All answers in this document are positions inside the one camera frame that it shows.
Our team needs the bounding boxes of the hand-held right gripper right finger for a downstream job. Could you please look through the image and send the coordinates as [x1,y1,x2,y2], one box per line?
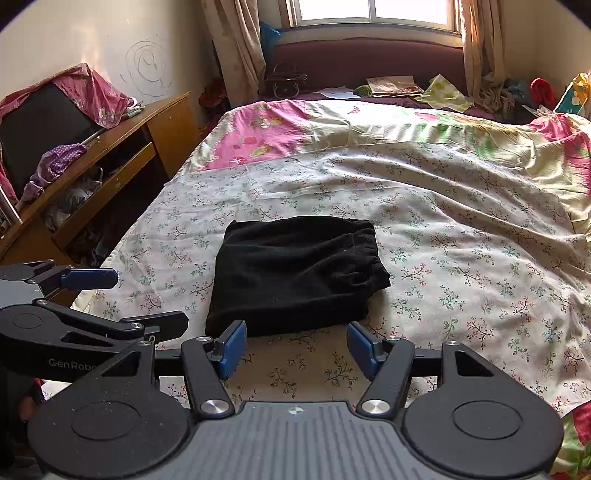
[346,322,497,418]

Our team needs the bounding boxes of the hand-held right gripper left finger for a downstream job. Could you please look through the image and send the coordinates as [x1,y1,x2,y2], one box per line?
[95,319,247,421]

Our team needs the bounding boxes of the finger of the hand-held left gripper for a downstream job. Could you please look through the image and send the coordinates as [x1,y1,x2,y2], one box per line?
[0,259,118,296]
[34,298,189,345]

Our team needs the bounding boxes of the black pants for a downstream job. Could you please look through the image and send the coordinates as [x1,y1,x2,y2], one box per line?
[204,217,392,339]

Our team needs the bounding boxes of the dark mixed clothes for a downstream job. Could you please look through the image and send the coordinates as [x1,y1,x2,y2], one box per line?
[67,217,121,268]

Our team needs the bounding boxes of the crumpled grey clothes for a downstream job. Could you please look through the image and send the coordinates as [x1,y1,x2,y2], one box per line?
[44,166,105,232]

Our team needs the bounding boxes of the silver metal tube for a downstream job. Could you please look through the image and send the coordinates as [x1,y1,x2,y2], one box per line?
[0,182,24,227]

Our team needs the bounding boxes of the purple dotted cloth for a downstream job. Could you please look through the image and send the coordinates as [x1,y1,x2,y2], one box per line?
[21,143,88,201]

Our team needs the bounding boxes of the white floral bed sheet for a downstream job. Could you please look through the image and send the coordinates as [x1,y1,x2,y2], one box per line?
[71,143,591,416]

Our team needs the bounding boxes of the black monitor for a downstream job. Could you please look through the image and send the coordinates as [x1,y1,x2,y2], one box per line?
[0,83,105,195]

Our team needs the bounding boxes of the wooden desk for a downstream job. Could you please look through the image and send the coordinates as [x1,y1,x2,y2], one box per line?
[0,91,201,305]

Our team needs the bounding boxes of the pink floral cloth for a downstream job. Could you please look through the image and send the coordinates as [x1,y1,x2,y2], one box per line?
[0,62,139,204]

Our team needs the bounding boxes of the pink yellow printed quilt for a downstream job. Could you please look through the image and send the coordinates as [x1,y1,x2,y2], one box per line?
[191,98,591,480]

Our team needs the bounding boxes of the dark red cloth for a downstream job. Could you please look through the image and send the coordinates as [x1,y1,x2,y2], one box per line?
[198,78,229,121]

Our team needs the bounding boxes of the white papers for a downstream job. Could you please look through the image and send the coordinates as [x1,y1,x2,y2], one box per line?
[318,85,358,100]

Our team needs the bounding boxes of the open book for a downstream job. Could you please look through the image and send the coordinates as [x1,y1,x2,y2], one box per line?
[367,75,423,97]

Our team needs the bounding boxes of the dark handbag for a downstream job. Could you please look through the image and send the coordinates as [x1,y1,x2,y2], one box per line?
[264,62,309,99]

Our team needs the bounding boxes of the green yellow cloth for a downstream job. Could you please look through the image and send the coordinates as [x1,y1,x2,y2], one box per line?
[413,74,474,113]

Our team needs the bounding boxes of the beige curtain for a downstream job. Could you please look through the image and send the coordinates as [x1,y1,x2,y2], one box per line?
[459,0,506,100]
[201,0,269,109]

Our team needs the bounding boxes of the pile of mixed clothes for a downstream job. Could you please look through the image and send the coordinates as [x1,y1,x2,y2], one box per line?
[475,76,532,121]

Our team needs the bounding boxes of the blue plastic bag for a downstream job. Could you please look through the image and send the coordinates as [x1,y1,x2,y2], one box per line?
[259,21,282,51]

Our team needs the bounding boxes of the red plastic object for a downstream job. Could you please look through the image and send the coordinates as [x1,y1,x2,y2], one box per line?
[529,78,555,107]

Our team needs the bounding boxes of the yellow green printed box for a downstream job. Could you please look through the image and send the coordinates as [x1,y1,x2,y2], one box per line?
[554,71,591,121]

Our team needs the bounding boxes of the window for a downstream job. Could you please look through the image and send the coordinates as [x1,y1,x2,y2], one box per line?
[277,0,465,47]

